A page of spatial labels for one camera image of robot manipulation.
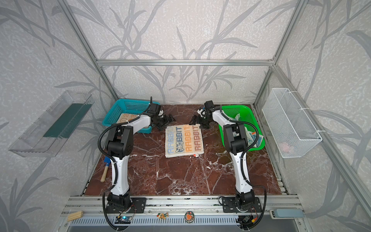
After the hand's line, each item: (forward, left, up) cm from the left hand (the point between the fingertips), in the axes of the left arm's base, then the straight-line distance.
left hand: (173, 118), depth 103 cm
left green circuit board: (-60, +18, -7) cm, 63 cm away
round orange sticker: (-58, -14, -4) cm, 60 cm away
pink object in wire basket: (-30, -62, +16) cm, 71 cm away
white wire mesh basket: (-30, -58, +30) cm, 72 cm away
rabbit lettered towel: (-15, -8, -6) cm, 18 cm away
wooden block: (-58, +43, -5) cm, 73 cm away
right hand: (-1, -16, -1) cm, 16 cm away
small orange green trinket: (-58, 0, -4) cm, 58 cm away
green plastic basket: (+6, -51, -1) cm, 51 cm away
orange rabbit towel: (+5, +38, -6) cm, 39 cm away
